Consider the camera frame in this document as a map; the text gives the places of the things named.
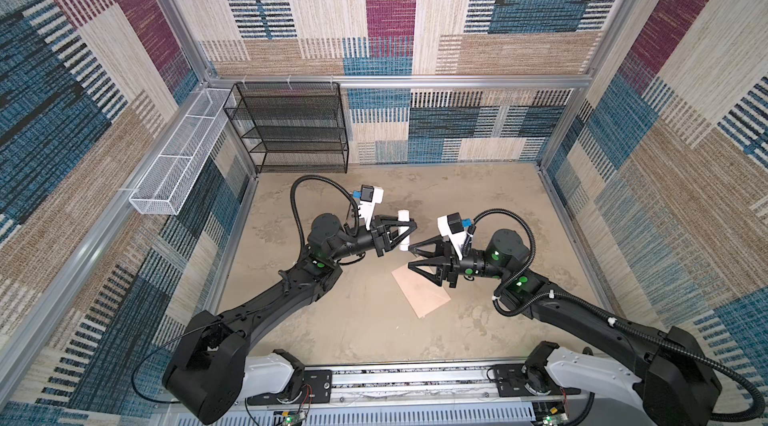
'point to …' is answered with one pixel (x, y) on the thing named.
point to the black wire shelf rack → (291, 127)
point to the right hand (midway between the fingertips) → (411, 261)
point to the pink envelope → (424, 294)
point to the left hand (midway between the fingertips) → (416, 225)
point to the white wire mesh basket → (165, 179)
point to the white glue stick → (404, 216)
